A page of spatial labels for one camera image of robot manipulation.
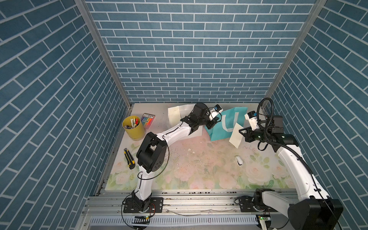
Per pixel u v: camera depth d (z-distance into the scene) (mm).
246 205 734
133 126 941
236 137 825
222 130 906
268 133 575
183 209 735
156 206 728
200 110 696
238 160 879
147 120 1083
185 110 889
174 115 875
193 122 697
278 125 576
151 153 530
